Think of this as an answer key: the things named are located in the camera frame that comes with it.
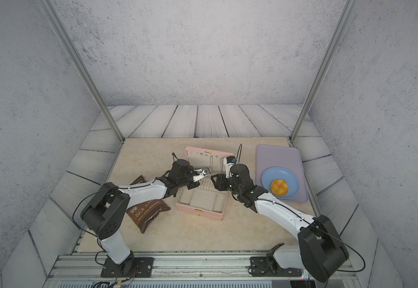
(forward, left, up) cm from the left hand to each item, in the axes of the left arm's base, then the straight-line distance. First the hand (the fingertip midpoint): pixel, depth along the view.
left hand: (203, 173), depth 92 cm
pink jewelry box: (-13, -1, -3) cm, 13 cm away
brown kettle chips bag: (-18, +28, -7) cm, 34 cm away
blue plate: (+5, -39, -8) cm, 41 cm away
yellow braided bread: (-6, -39, -6) cm, 40 cm away
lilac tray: (+19, -54, -13) cm, 59 cm away
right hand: (-8, -6, +7) cm, 12 cm away
